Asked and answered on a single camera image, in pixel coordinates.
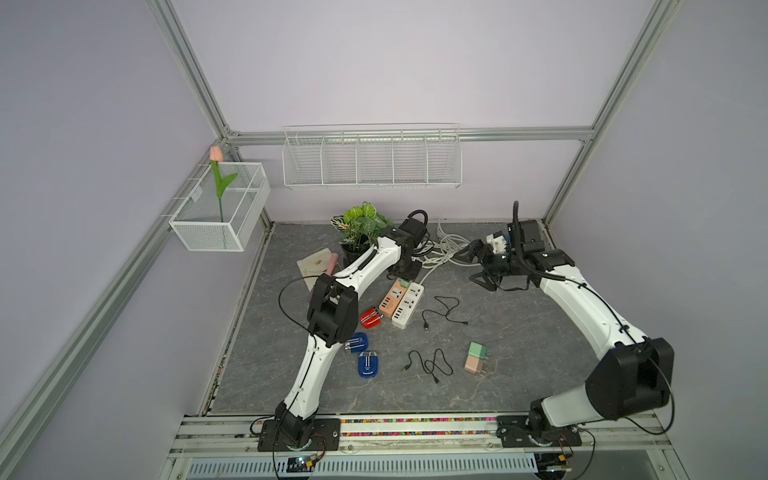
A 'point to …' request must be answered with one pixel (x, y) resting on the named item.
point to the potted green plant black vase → (359, 229)
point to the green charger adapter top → (404, 282)
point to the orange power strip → (392, 299)
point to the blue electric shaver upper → (357, 343)
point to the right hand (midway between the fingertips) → (459, 264)
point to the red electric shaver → (371, 319)
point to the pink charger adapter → (474, 364)
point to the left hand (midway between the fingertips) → (408, 275)
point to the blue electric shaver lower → (368, 364)
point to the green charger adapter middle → (477, 350)
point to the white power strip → (407, 304)
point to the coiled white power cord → (432, 254)
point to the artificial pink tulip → (221, 183)
